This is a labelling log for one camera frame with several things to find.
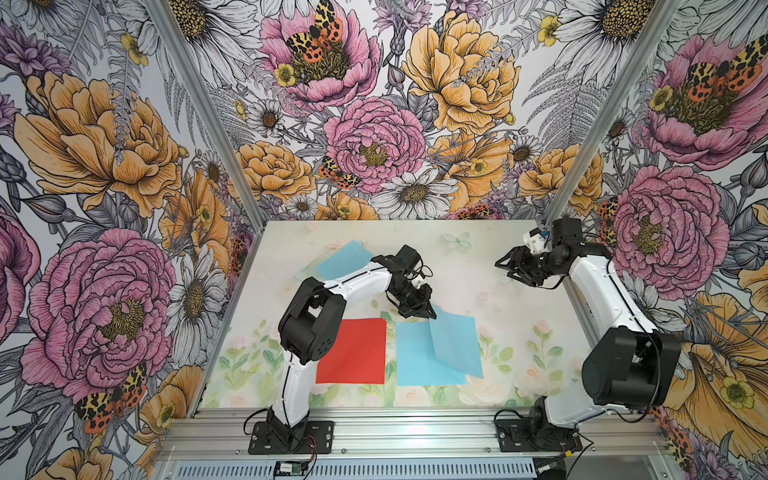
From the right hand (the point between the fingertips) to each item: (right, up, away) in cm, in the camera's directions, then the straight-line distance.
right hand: (500, 273), depth 83 cm
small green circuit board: (-53, -44, -13) cm, 70 cm away
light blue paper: (-22, -25, +3) cm, 34 cm away
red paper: (-40, -25, +6) cm, 47 cm away
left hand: (-18, -14, +2) cm, 23 cm away
